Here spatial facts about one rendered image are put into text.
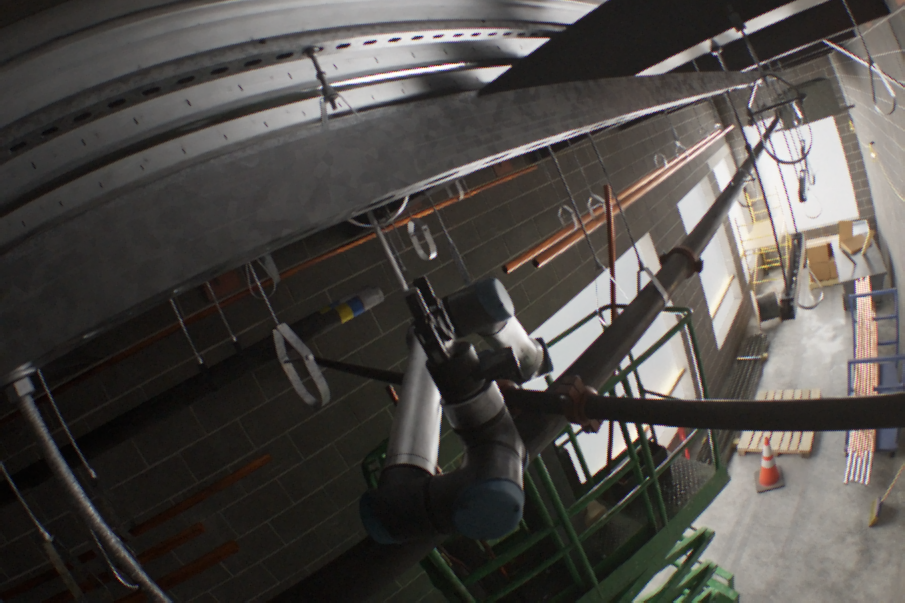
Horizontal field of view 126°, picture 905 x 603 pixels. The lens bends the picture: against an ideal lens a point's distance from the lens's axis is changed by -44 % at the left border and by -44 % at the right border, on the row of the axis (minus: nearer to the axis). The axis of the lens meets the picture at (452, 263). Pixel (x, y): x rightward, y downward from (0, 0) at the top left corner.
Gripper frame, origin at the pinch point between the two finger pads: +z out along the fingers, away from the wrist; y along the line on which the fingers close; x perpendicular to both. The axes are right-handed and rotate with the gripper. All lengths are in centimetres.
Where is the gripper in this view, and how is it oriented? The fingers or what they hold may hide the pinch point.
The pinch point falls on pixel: (415, 286)
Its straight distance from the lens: 58.5
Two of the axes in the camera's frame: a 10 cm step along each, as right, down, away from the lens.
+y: 0.5, -1.3, 9.9
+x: 9.1, -4.0, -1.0
